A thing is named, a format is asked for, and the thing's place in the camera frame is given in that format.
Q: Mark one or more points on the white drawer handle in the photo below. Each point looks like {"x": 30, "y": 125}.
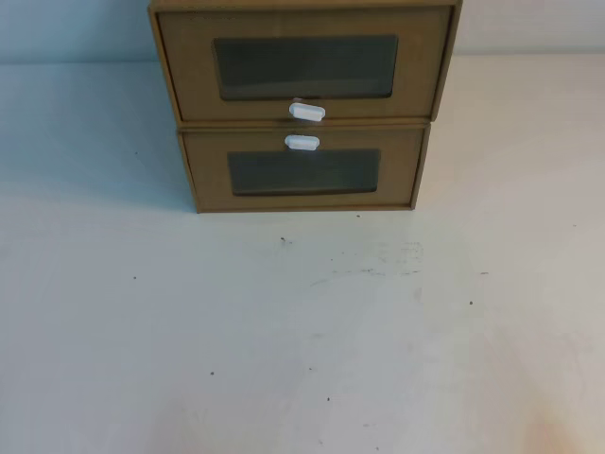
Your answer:
{"x": 302, "y": 142}
{"x": 306, "y": 112}

